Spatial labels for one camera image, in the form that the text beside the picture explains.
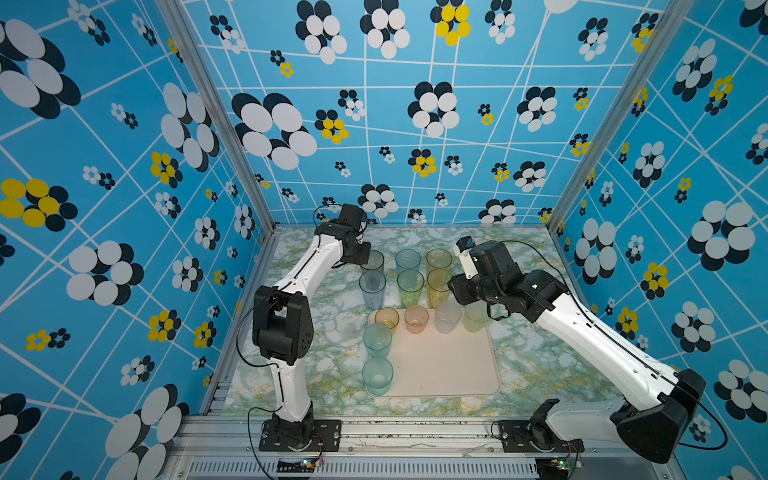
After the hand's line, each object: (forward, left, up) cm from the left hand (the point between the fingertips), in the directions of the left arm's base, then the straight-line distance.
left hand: (361, 254), depth 93 cm
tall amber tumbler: (-11, -23, -1) cm, 26 cm away
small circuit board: (-52, -51, -15) cm, 74 cm away
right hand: (-16, -26, +9) cm, 32 cm away
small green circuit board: (-53, +12, -15) cm, 57 cm away
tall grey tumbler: (-5, -5, +2) cm, 7 cm away
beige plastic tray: (-30, -21, -14) cm, 39 cm away
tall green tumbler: (-10, -15, -3) cm, 18 cm away
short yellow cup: (-16, -8, -11) cm, 21 cm away
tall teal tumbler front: (-23, -5, -12) cm, 26 cm away
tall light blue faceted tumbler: (-6, -3, -8) cm, 11 cm away
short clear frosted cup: (-17, -26, -9) cm, 32 cm away
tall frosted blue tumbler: (+2, -15, -5) cm, 16 cm away
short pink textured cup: (-16, -17, -12) cm, 26 cm away
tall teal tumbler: (-33, -6, -13) cm, 36 cm away
